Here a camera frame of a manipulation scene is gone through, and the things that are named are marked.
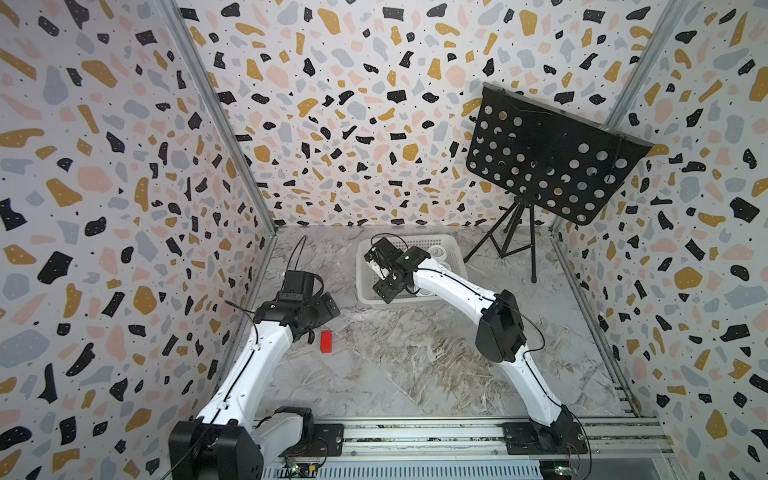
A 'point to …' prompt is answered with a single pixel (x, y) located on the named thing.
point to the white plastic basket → (364, 280)
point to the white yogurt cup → (428, 292)
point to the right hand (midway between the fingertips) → (389, 286)
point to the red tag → (326, 342)
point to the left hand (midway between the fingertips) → (323, 313)
